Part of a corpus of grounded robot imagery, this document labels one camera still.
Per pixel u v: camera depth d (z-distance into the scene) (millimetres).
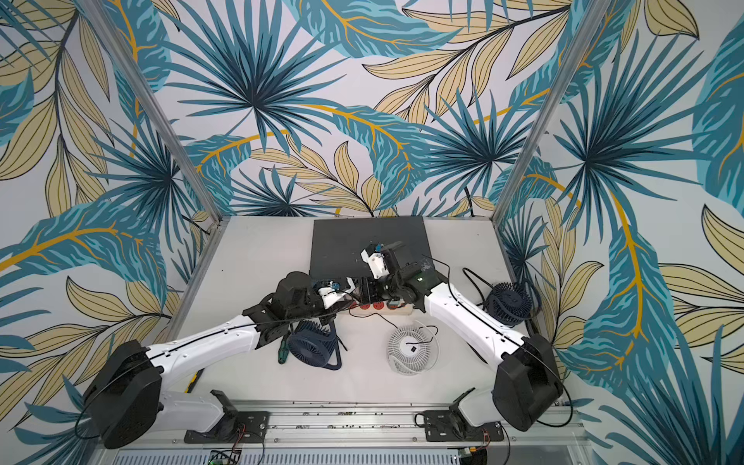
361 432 733
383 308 925
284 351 837
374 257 726
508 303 900
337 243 1061
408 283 594
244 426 718
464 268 994
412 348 806
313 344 748
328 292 675
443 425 729
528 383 409
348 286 677
